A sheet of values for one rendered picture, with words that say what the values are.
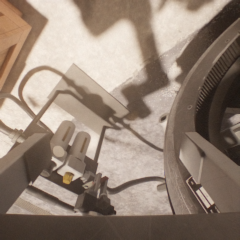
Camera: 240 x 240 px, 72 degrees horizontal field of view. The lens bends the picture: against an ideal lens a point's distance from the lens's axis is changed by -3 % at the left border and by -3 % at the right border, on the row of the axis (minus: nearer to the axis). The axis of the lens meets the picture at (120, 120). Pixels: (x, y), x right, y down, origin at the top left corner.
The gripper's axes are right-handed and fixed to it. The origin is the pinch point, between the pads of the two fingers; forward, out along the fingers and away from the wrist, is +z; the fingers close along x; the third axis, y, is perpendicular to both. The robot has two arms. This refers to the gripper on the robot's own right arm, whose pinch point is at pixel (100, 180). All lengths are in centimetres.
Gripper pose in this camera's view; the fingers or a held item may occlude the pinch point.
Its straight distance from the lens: 69.4
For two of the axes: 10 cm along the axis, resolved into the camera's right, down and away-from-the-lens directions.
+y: 6.8, -5.2, -5.2
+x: -7.3, -5.8, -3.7
